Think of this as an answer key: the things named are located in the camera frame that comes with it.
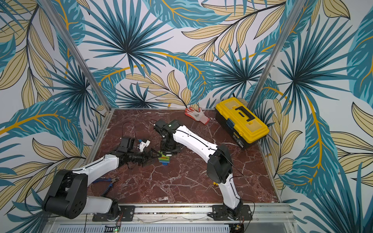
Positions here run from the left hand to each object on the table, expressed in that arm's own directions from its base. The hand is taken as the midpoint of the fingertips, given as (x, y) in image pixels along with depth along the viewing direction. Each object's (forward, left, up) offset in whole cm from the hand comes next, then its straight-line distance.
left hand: (157, 160), depth 82 cm
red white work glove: (+42, -25, -8) cm, 49 cm away
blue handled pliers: (-9, +26, -8) cm, 28 cm away
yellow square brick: (-10, -33, -8) cm, 36 cm away
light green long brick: (+1, -4, +4) cm, 5 cm away
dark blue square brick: (+1, -3, -7) cm, 8 cm away
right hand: (+2, -5, +3) cm, 7 cm away
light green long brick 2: (+1, -3, 0) cm, 4 cm away
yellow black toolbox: (+22, -49, +8) cm, 54 cm away
